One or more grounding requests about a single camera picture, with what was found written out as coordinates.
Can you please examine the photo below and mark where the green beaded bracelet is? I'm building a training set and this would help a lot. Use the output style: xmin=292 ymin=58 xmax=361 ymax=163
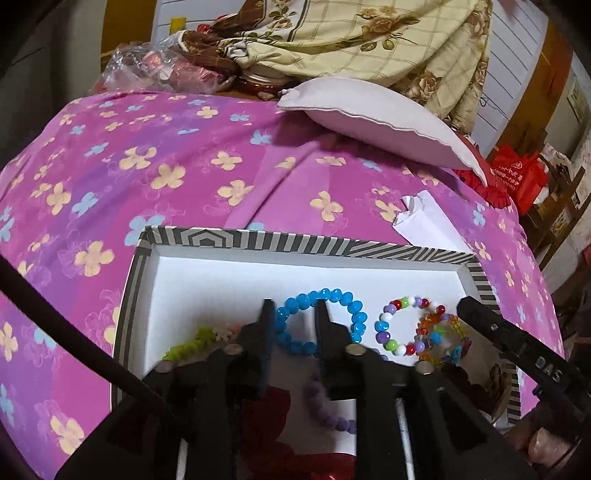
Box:
xmin=161 ymin=326 xmax=219 ymax=363

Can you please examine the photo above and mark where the blue beaded bracelet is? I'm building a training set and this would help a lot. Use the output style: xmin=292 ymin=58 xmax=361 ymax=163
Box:
xmin=272 ymin=287 xmax=370 ymax=356

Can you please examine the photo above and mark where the orange clear bead bracelet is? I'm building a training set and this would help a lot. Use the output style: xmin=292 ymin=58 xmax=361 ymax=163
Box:
xmin=414 ymin=310 xmax=475 ymax=368

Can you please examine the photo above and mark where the multicolour bead bracelet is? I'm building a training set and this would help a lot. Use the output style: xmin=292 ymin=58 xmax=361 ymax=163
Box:
xmin=375 ymin=295 xmax=448 ymax=357

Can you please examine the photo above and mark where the white folded paper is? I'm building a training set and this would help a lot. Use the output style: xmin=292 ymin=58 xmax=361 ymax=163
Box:
xmin=393 ymin=190 xmax=472 ymax=253

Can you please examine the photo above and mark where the purple beaded bracelet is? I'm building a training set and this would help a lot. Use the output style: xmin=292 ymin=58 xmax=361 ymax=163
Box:
xmin=301 ymin=375 xmax=358 ymax=435

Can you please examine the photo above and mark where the cream floral blanket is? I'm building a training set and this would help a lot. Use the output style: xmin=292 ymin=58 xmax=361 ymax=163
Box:
xmin=180 ymin=1 xmax=493 ymax=134

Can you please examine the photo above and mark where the pink floral bedsheet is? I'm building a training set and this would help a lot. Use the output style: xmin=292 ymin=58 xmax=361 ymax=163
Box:
xmin=0 ymin=89 xmax=567 ymax=480

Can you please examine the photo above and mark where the white pink pillow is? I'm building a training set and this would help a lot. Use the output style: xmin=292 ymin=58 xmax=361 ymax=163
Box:
xmin=277 ymin=76 xmax=488 ymax=184

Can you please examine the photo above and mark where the wooden shelf rack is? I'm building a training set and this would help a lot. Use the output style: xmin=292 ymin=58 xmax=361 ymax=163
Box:
xmin=522 ymin=143 xmax=590 ymax=271

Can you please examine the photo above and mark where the striped black white tray box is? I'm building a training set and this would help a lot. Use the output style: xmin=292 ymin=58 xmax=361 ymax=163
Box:
xmin=111 ymin=225 xmax=523 ymax=462

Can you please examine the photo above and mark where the clear plastic bag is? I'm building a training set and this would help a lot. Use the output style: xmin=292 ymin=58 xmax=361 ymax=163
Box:
xmin=90 ymin=43 xmax=235 ymax=94

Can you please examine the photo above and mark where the red shopping bag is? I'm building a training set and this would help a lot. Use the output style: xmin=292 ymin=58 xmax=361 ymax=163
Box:
xmin=492 ymin=145 xmax=548 ymax=216

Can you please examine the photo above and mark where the red shiny hair bow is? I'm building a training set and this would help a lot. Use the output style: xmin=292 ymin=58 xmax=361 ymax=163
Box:
xmin=245 ymin=386 xmax=356 ymax=479

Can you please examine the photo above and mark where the red ruffled cushion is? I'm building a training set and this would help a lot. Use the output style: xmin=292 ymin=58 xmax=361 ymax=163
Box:
xmin=452 ymin=133 xmax=521 ymax=211

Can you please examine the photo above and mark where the person's right hand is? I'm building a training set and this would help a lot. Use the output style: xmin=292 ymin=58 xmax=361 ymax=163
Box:
xmin=504 ymin=403 xmax=577 ymax=478

